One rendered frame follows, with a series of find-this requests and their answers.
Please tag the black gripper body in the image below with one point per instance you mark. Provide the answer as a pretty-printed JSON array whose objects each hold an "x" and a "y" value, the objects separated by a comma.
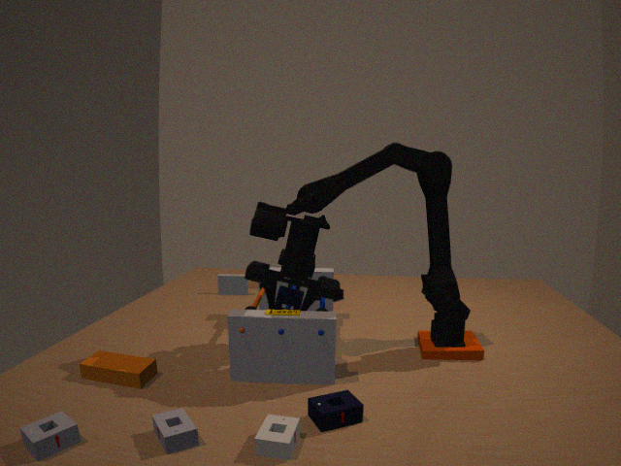
[{"x": 296, "y": 266}]

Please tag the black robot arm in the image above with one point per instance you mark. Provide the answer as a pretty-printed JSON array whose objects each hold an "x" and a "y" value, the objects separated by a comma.
[{"x": 433, "y": 171}]

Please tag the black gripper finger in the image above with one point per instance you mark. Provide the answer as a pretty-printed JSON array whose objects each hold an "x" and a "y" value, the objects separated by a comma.
[
  {"x": 270, "y": 292},
  {"x": 308, "y": 300}
]

